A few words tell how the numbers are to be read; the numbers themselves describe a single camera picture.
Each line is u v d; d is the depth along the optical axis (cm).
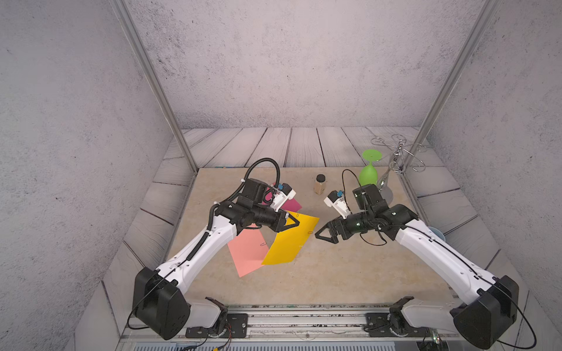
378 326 72
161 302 39
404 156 90
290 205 67
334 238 63
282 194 67
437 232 86
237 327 73
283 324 75
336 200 67
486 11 70
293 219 70
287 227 70
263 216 64
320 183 104
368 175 93
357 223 63
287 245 70
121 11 70
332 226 63
